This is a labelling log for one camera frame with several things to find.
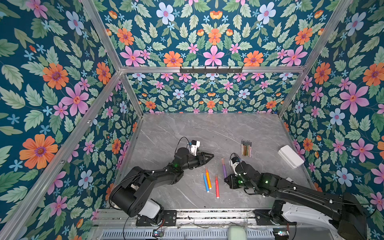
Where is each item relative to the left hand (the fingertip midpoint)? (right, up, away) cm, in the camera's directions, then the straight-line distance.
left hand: (214, 155), depth 78 cm
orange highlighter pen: (-3, -16, +8) cm, 18 cm away
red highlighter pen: (+3, -22, +4) cm, 22 cm away
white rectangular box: (+49, -4, +14) cm, 51 cm away
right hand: (+5, -13, -1) cm, 14 cm away
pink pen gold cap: (+26, 0, +21) cm, 33 cm away
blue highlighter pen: (-4, -19, +6) cm, 20 cm away
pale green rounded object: (+10, -34, -10) cm, 37 cm away
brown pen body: (+21, +1, +21) cm, 30 cm away
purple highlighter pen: (+6, -8, 0) cm, 10 cm away
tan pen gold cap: (+25, +1, +21) cm, 32 cm away
